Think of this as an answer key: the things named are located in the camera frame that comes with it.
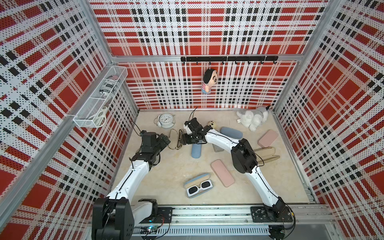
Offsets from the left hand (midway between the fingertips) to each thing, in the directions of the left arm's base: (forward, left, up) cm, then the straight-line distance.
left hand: (165, 140), depth 87 cm
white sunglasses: (-23, -23, -10) cm, 34 cm away
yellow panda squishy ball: (+21, -29, -10) cm, 37 cm away
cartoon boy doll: (+32, -27, +21) cm, 46 cm away
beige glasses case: (-2, -63, -14) cm, 64 cm away
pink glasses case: (-14, -33, -12) cm, 38 cm away
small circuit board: (-42, +4, -12) cm, 44 cm away
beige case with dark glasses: (+9, -2, -14) cm, 16 cm away
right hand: (+6, -10, -9) cm, 14 cm away
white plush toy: (+22, -55, -6) cm, 59 cm away
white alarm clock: (+23, +6, -9) cm, 26 cm away
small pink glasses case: (+10, -68, -14) cm, 70 cm away
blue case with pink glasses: (+14, -43, -12) cm, 46 cm away
